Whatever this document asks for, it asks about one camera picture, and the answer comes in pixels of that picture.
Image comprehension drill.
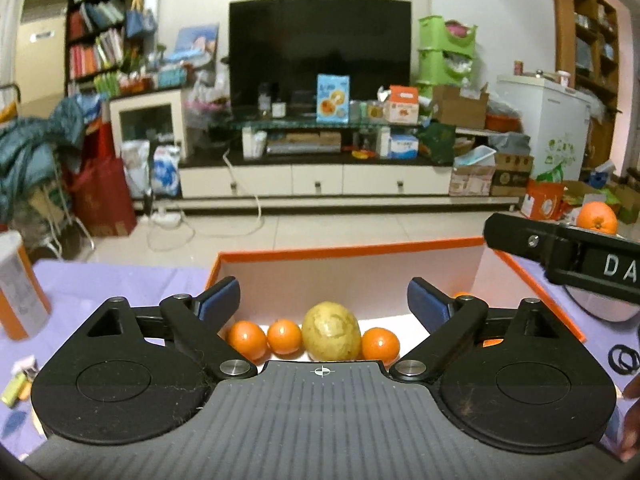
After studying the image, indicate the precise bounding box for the yellow pear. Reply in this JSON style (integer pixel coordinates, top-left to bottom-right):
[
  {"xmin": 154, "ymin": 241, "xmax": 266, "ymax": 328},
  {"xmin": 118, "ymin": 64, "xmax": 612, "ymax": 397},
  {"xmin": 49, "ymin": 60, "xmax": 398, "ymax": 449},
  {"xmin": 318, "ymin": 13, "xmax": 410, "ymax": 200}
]
[{"xmin": 301, "ymin": 301, "xmax": 362, "ymax": 361}]

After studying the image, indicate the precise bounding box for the blue gift bag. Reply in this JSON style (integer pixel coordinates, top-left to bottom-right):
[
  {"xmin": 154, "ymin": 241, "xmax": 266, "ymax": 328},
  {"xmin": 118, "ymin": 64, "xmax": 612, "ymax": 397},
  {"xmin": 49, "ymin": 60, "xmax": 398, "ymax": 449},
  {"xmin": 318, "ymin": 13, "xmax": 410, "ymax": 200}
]
[{"xmin": 125, "ymin": 0, "xmax": 157, "ymax": 39}]

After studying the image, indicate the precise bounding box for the yellow green small tool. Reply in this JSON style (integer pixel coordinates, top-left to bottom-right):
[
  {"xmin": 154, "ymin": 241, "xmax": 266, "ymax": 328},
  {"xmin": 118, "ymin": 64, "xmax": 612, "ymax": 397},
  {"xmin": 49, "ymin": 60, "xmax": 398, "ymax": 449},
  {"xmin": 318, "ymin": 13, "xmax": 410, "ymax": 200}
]
[{"xmin": 0, "ymin": 374, "xmax": 29, "ymax": 408}]

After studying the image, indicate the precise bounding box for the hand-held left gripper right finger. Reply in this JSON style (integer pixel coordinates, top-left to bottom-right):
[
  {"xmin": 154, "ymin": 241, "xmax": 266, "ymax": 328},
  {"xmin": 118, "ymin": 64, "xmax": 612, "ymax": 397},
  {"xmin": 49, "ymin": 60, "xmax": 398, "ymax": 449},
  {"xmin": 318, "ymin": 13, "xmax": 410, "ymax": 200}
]
[{"xmin": 390, "ymin": 276, "xmax": 576, "ymax": 382}]

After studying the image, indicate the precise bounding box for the purple floral tablecloth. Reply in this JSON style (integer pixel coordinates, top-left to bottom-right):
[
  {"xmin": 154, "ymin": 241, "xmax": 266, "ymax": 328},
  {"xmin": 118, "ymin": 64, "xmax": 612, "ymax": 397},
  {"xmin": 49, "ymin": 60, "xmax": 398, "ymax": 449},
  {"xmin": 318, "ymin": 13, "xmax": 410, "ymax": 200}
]
[{"xmin": 0, "ymin": 259, "xmax": 640, "ymax": 463}]

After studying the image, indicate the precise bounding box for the orange white canister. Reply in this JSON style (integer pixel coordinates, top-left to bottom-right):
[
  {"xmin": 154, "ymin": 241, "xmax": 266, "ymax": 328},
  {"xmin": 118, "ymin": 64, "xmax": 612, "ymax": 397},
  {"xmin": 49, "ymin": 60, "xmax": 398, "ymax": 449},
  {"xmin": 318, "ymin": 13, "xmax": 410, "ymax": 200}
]
[{"xmin": 0, "ymin": 231, "xmax": 53, "ymax": 342}]

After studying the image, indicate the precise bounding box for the wooden shelf unit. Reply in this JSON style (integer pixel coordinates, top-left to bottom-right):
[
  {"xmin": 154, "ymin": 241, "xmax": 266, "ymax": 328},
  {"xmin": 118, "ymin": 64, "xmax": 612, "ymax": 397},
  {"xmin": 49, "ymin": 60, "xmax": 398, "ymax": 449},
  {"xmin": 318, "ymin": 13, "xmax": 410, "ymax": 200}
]
[{"xmin": 552, "ymin": 0, "xmax": 622, "ymax": 172}]

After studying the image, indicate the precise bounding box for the white cabinet with glass door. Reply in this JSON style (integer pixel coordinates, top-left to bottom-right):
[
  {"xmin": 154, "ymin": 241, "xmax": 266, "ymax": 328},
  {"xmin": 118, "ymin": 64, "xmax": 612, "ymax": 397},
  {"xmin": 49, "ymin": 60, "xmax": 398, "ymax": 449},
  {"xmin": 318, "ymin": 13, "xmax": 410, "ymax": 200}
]
[{"xmin": 109, "ymin": 87, "xmax": 189, "ymax": 162}]

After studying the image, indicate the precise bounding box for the black flat television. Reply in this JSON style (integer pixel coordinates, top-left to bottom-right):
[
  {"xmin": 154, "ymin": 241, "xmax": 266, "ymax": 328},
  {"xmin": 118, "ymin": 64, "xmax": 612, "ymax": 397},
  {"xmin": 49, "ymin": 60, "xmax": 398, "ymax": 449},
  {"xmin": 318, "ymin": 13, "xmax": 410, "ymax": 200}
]
[{"xmin": 229, "ymin": 0, "xmax": 413, "ymax": 112}]

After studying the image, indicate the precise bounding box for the blue snack packet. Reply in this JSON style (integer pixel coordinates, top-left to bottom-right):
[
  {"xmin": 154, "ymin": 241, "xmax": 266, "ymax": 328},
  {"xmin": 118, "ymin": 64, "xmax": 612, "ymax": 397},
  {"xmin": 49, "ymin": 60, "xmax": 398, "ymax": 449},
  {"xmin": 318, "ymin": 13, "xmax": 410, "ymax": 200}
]
[{"xmin": 316, "ymin": 74, "xmax": 351, "ymax": 124}]

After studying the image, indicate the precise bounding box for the large orange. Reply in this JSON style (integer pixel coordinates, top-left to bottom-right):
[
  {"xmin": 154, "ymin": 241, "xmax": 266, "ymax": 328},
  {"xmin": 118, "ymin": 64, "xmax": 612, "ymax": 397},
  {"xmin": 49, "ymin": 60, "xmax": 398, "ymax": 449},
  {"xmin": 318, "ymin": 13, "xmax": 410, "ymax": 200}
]
[{"xmin": 577, "ymin": 201, "xmax": 620, "ymax": 236}]

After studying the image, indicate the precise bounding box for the white chest freezer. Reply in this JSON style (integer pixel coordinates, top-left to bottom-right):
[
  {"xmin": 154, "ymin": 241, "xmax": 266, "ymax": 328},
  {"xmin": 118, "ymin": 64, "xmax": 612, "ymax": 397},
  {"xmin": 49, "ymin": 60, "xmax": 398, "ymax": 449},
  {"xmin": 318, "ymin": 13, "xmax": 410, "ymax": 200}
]
[{"xmin": 496, "ymin": 74, "xmax": 591, "ymax": 182}]

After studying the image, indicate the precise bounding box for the blue white plastic bag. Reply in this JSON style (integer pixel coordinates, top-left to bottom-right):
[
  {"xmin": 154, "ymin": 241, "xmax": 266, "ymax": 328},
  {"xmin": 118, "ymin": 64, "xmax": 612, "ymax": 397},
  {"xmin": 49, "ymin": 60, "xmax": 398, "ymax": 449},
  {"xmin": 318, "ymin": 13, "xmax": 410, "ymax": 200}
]
[{"xmin": 151, "ymin": 146, "xmax": 181, "ymax": 196}]

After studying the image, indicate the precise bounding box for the small orange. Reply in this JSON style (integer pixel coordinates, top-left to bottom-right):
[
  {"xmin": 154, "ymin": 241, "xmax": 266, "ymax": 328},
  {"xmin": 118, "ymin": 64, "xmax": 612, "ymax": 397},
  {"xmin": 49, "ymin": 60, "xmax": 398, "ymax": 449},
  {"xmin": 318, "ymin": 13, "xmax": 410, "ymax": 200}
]
[
  {"xmin": 361, "ymin": 327, "xmax": 401, "ymax": 364},
  {"xmin": 227, "ymin": 321, "xmax": 269, "ymax": 362},
  {"xmin": 267, "ymin": 319, "xmax": 304, "ymax": 356}
]

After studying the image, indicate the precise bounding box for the blue lidded plastic container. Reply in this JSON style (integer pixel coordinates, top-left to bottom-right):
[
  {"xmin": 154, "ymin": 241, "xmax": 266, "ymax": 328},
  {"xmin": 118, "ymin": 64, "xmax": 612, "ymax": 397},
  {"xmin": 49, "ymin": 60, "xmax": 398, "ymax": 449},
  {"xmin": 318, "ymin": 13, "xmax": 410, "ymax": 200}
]
[{"xmin": 454, "ymin": 145, "xmax": 498, "ymax": 167}]

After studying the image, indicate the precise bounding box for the blue padded jacket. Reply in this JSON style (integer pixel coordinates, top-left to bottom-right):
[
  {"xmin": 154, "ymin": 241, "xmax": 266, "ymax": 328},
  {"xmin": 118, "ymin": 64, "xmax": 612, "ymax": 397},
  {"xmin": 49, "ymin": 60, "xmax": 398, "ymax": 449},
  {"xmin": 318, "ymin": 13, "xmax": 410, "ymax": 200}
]
[{"xmin": 0, "ymin": 95, "xmax": 102, "ymax": 222}]

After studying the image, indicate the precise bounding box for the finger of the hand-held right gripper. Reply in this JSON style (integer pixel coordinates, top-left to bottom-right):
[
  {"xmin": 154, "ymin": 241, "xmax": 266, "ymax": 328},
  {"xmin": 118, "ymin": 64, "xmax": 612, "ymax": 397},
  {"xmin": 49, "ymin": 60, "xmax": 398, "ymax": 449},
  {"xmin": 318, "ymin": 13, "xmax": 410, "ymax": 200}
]
[{"xmin": 483, "ymin": 212, "xmax": 576, "ymax": 266}]

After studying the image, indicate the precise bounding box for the red shopping bag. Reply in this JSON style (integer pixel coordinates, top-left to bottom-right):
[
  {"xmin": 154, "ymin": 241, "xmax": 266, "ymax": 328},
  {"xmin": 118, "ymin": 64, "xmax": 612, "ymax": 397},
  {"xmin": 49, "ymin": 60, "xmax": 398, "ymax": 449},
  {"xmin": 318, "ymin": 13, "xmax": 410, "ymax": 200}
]
[{"xmin": 67, "ymin": 157, "xmax": 137, "ymax": 239}]

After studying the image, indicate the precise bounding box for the white television stand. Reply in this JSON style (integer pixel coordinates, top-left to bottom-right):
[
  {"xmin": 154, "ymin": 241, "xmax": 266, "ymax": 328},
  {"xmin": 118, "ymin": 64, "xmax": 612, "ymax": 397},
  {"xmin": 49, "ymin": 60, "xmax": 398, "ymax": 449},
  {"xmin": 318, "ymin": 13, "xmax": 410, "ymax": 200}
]
[{"xmin": 178, "ymin": 115, "xmax": 522, "ymax": 212}]

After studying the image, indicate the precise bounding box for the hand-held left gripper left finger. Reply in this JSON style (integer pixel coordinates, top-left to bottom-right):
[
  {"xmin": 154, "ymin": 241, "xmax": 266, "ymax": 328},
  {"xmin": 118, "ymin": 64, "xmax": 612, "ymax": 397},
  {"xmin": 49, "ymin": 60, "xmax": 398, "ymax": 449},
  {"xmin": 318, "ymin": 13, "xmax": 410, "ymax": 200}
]
[{"xmin": 75, "ymin": 276, "xmax": 258, "ymax": 382}]

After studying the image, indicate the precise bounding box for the large black hair tie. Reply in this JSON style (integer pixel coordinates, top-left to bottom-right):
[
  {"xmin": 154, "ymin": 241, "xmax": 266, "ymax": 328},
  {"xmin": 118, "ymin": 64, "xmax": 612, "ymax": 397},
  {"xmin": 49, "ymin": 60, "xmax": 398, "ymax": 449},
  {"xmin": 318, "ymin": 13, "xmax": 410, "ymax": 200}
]
[{"xmin": 608, "ymin": 343, "xmax": 639, "ymax": 374}]

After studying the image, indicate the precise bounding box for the orange white carton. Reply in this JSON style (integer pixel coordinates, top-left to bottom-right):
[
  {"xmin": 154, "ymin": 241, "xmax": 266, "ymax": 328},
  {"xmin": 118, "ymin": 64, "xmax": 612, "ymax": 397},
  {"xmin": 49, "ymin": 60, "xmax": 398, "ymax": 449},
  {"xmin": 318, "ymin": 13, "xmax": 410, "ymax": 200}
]
[{"xmin": 384, "ymin": 86, "xmax": 420, "ymax": 125}]

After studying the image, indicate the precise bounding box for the brown cardboard box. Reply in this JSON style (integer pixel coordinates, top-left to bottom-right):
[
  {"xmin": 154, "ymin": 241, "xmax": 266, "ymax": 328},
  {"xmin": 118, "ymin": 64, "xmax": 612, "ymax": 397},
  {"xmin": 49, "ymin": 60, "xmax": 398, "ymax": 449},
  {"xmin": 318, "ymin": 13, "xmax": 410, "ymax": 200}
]
[{"xmin": 432, "ymin": 85, "xmax": 489, "ymax": 130}]

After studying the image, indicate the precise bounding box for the pink white printed carton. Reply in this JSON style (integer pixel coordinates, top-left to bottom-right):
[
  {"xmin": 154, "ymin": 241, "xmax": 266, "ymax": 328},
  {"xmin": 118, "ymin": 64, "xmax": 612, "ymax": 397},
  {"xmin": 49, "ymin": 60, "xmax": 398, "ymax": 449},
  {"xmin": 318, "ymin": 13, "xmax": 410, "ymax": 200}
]
[{"xmin": 449, "ymin": 165, "xmax": 496, "ymax": 197}]

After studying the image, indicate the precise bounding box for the blue white tissue box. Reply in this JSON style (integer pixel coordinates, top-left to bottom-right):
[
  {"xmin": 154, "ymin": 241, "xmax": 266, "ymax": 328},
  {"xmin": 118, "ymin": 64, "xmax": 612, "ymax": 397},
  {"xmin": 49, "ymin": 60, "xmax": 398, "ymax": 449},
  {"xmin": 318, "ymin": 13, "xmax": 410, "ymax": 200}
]
[{"xmin": 390, "ymin": 135, "xmax": 420, "ymax": 160}]

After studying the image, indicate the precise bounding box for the blue illustrated board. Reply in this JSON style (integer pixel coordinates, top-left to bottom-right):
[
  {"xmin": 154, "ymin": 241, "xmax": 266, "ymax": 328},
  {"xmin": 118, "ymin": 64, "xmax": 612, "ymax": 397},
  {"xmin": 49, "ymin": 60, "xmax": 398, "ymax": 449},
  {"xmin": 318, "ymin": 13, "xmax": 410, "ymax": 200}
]
[{"xmin": 175, "ymin": 24, "xmax": 221, "ymax": 61}]

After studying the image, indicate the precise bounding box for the open cardboard carton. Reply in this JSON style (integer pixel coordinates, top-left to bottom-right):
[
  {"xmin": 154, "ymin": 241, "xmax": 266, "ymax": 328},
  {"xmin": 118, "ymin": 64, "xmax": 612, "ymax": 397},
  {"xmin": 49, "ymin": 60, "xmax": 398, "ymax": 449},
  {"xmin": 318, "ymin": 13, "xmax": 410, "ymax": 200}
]
[{"xmin": 606, "ymin": 184, "xmax": 640, "ymax": 225}]

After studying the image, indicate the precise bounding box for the dark green bag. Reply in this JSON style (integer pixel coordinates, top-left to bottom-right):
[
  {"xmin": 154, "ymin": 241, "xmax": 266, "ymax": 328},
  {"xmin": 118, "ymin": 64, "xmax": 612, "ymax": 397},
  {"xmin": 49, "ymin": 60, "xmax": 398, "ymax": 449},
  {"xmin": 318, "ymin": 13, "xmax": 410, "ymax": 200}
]
[{"xmin": 419, "ymin": 122, "xmax": 457, "ymax": 166}]

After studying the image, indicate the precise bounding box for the light blue plastic basket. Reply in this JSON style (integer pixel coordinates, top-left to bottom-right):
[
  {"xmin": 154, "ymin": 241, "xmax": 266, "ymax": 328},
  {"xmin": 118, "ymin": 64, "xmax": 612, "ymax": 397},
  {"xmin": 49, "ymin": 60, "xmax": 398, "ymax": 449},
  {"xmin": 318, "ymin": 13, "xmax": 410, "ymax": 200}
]
[{"xmin": 157, "ymin": 67, "xmax": 189, "ymax": 89}]

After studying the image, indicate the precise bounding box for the dark bookshelf with books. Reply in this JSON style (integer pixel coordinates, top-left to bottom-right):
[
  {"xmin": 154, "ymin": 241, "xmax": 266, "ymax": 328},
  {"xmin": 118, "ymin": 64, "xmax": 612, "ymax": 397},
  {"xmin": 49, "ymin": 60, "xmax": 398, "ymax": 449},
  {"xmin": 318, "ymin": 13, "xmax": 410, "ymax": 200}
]
[{"xmin": 65, "ymin": 0, "xmax": 134, "ymax": 97}]

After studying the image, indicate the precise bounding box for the beige standing air conditioner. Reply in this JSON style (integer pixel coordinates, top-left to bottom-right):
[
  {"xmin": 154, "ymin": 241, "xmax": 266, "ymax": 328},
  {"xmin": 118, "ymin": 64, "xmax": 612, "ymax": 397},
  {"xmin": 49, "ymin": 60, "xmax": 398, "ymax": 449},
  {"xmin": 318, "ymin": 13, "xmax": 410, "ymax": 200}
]
[{"xmin": 15, "ymin": 0, "xmax": 69, "ymax": 107}]

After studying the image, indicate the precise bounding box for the orange cardboard box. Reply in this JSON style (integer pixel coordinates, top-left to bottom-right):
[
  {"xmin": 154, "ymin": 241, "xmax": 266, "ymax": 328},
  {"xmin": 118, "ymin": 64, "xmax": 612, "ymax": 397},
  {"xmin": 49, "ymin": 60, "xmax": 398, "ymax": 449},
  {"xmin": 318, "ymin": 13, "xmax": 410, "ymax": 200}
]
[{"xmin": 204, "ymin": 236, "xmax": 587, "ymax": 364}]

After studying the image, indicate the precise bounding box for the orange paper bag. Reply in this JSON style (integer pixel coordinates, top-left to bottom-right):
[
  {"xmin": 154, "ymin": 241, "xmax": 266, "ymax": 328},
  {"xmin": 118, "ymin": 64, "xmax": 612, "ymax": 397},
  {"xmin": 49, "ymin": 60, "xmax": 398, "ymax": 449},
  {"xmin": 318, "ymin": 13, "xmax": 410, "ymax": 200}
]
[{"xmin": 521, "ymin": 179, "xmax": 569, "ymax": 221}]

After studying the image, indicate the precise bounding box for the green plastic storage rack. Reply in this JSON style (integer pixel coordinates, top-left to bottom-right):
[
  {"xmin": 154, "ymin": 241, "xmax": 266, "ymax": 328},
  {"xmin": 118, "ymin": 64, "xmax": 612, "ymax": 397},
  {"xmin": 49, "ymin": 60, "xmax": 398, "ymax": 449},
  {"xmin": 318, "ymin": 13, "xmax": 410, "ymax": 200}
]
[{"xmin": 417, "ymin": 15, "xmax": 477, "ymax": 99}]

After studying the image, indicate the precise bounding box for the brown printed carton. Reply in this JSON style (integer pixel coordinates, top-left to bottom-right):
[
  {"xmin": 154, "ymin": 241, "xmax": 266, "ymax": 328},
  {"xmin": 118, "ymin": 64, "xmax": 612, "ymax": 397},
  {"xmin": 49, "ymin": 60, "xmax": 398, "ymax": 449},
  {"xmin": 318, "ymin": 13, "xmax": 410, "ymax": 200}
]
[{"xmin": 492, "ymin": 154, "xmax": 535, "ymax": 197}]

